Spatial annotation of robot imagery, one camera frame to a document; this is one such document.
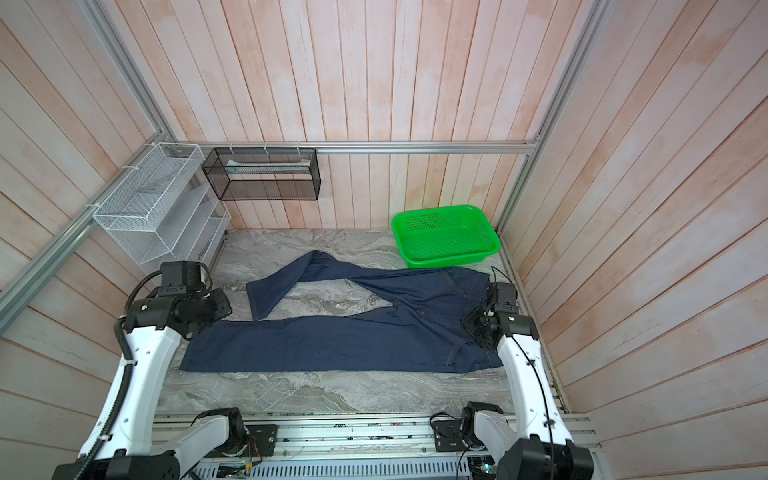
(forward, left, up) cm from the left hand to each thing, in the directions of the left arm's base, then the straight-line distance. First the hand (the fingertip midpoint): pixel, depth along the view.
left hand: (226, 312), depth 75 cm
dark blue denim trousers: (+3, -53, -18) cm, 56 cm away
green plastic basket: (+45, -66, -19) cm, 82 cm away
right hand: (+2, -64, -8) cm, 65 cm away
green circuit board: (-32, -3, -21) cm, 38 cm away
